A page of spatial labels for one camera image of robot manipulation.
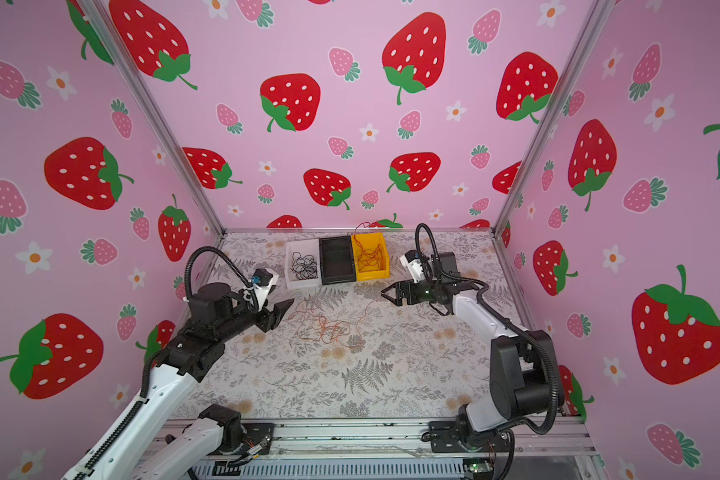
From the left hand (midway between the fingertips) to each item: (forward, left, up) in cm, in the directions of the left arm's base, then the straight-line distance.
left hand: (280, 291), depth 74 cm
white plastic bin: (+32, +1, -18) cm, 36 cm away
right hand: (+7, -29, -10) cm, 32 cm away
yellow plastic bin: (+36, -22, -19) cm, 46 cm away
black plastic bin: (+29, -10, -23) cm, 38 cm away
